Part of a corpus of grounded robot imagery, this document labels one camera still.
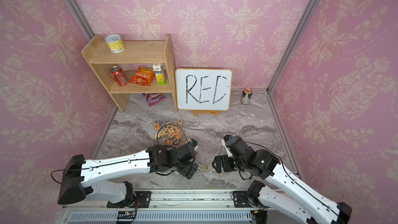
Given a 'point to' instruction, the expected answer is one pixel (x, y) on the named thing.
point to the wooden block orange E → (170, 142)
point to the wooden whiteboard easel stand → (196, 112)
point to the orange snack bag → (143, 76)
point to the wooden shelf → (137, 67)
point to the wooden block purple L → (157, 122)
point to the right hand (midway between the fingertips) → (221, 163)
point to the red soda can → (119, 76)
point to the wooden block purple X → (175, 142)
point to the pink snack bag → (153, 98)
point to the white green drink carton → (160, 73)
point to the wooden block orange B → (157, 127)
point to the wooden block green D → (206, 167)
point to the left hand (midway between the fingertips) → (191, 167)
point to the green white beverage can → (246, 96)
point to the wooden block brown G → (180, 122)
